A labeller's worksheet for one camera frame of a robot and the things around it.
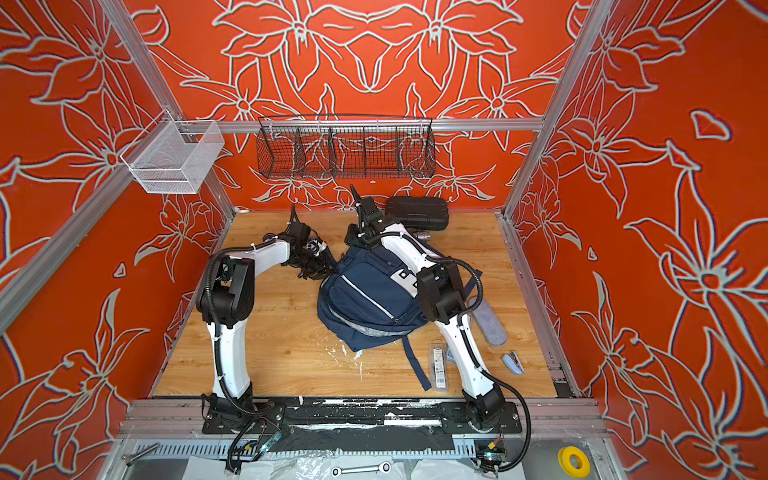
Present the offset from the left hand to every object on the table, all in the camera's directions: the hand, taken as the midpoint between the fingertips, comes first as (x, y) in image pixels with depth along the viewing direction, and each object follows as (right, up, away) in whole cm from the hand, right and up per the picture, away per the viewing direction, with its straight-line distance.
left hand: (336, 269), depth 99 cm
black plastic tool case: (+30, +21, +12) cm, 39 cm away
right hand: (+3, +11, -1) cm, 11 cm away
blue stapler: (+52, -23, -19) cm, 60 cm away
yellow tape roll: (+58, -41, -33) cm, 78 cm away
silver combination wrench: (+16, -42, -32) cm, 55 cm away
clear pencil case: (+31, -25, -20) cm, 44 cm away
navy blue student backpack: (+12, -7, -11) cm, 17 cm away
